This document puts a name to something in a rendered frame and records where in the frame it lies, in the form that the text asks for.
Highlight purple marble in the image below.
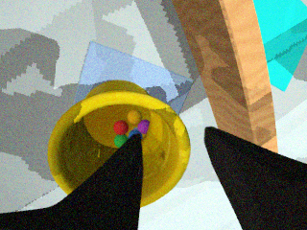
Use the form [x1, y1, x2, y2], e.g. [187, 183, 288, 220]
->
[137, 119, 150, 134]

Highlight yellow cup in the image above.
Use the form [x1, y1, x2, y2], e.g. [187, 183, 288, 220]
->
[47, 80, 191, 207]

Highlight green marble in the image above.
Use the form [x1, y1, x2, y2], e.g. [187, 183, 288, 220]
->
[114, 134, 128, 149]

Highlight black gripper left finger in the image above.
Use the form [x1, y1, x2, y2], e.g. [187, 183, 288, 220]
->
[0, 134, 143, 230]

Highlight red marble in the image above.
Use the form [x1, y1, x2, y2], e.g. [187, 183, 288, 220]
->
[112, 120, 128, 135]

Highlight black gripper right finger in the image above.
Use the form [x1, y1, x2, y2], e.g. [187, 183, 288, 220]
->
[203, 126, 307, 230]

